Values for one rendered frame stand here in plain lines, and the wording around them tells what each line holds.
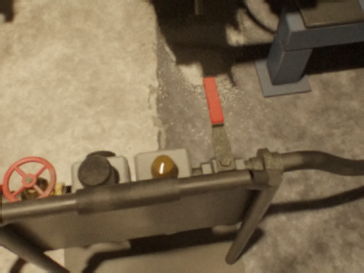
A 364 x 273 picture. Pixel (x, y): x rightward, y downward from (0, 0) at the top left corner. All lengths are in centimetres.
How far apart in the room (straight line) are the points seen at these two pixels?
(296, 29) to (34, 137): 74
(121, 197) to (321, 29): 75
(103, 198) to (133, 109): 73
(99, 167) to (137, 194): 11
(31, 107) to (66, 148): 17
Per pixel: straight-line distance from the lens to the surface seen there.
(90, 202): 51
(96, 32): 140
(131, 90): 125
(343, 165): 75
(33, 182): 61
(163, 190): 50
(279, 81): 126
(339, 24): 113
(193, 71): 128
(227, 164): 62
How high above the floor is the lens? 105
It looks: 63 degrees down
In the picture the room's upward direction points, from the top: straight up
